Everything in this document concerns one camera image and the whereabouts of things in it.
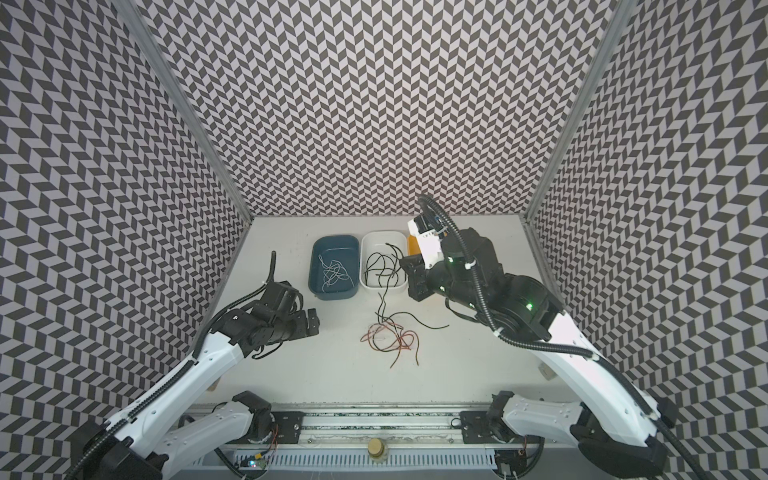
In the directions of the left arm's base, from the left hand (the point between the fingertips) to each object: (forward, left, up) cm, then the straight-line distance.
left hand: (307, 324), depth 79 cm
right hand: (+1, -26, +28) cm, 38 cm away
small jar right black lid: (-10, -65, -10) cm, 66 cm away
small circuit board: (-30, +7, -6) cm, 31 cm away
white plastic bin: (+34, -16, -6) cm, 38 cm away
